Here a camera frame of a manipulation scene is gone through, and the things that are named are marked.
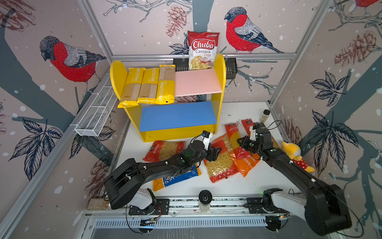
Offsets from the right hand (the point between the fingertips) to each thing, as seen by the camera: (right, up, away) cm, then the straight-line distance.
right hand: (237, 138), depth 86 cm
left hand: (-12, -2, -8) cm, 15 cm away
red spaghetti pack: (+12, +8, +18) cm, 23 cm away
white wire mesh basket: (-75, +11, -15) cm, 77 cm away
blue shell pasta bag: (-44, -23, -8) cm, 50 cm away
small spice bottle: (+25, +13, +17) cm, 34 cm away
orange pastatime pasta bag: (+4, -13, -1) cm, 13 cm away
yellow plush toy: (+33, -8, -1) cm, 34 cm away
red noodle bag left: (-46, -8, +3) cm, 47 cm away
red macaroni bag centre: (-9, -15, -4) cm, 18 cm away
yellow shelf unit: (-24, +16, +11) cm, 31 cm away
